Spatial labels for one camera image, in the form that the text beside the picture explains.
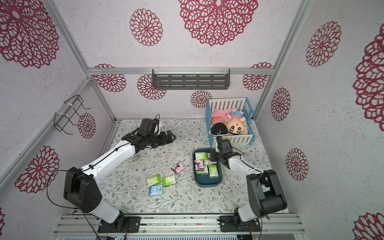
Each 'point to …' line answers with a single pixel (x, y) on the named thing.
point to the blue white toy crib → (241, 103)
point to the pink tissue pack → (209, 161)
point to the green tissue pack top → (201, 155)
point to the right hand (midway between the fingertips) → (217, 155)
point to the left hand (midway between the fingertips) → (170, 139)
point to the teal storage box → (204, 180)
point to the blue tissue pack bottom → (155, 190)
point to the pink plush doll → (219, 126)
